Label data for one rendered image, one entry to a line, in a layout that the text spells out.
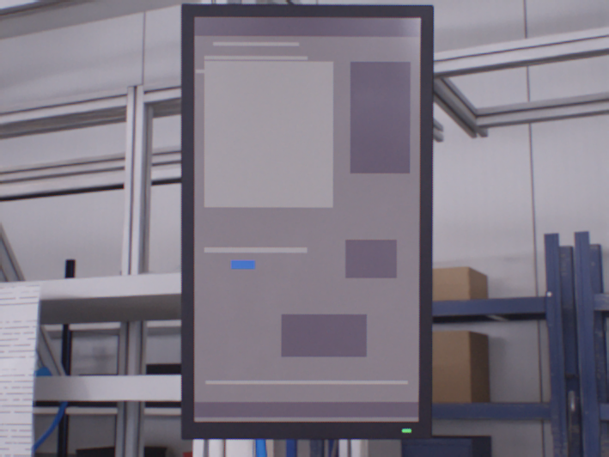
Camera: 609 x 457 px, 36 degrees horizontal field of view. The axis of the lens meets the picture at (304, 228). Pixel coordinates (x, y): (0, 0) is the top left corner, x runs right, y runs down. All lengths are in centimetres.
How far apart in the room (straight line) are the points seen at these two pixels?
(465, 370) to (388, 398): 315
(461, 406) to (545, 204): 113
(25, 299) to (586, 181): 354
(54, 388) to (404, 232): 77
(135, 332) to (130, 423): 20
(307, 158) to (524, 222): 370
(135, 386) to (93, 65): 468
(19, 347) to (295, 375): 60
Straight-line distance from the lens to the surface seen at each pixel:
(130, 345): 215
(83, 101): 236
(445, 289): 434
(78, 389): 164
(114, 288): 162
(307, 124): 111
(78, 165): 298
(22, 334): 159
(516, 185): 482
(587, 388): 415
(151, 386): 156
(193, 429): 115
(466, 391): 428
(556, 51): 199
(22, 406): 158
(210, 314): 112
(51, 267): 601
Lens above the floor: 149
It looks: 10 degrees up
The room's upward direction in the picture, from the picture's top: straight up
